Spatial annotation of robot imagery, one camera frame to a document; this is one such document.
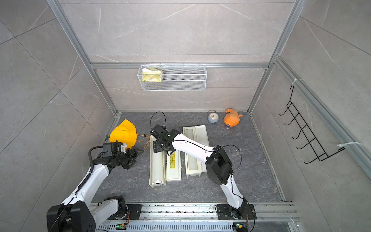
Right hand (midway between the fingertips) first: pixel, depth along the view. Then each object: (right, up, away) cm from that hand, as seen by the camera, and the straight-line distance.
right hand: (161, 148), depth 86 cm
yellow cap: (-31, +8, +19) cm, 37 cm away
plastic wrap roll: (-1, -13, -4) cm, 13 cm away
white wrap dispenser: (-5, +6, -2) cm, 8 cm away
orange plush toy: (+49, +19, +21) cm, 57 cm away
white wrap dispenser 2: (+25, +6, +11) cm, 28 cm away
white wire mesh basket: (+7, +47, +15) cm, 50 cm away
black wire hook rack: (+72, +5, -23) cm, 75 cm away
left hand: (-12, -3, -2) cm, 13 cm away
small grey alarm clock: (+36, +20, +25) cm, 48 cm away
